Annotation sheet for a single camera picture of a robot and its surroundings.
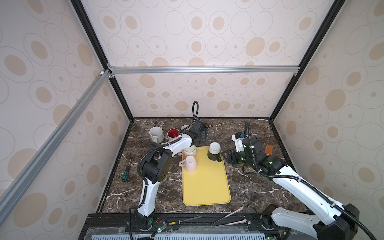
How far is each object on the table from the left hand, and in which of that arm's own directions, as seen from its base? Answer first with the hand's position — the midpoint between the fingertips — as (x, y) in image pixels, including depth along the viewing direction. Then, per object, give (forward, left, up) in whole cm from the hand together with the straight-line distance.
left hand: (204, 130), depth 97 cm
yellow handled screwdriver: (-50, +14, -10) cm, 53 cm away
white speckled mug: (+1, +32, -6) cm, 33 cm away
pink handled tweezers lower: (-50, -17, -9) cm, 54 cm away
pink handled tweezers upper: (-46, -14, -10) cm, 49 cm away
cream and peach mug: (-15, +9, -2) cm, 17 cm away
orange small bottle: (-9, -43, -9) cm, 45 cm away
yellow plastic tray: (-31, -3, -12) cm, 34 cm away
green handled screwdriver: (-28, +47, -8) cm, 55 cm away
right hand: (-22, -10, +9) cm, 26 cm away
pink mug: (-23, +9, -3) cm, 25 cm away
